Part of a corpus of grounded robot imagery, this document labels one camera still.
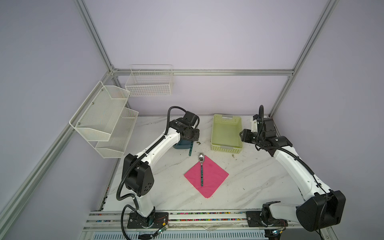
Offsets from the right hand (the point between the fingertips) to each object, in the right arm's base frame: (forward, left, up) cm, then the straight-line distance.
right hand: (242, 132), depth 81 cm
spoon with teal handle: (-5, +23, -20) cm, 31 cm away
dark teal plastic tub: (+7, +35, -21) cm, 42 cm away
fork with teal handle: (-7, +29, -6) cm, 30 cm away
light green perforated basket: (+17, +4, -26) cm, 31 cm away
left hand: (0, +27, -4) cm, 28 cm away
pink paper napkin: (-16, +15, -23) cm, 32 cm away
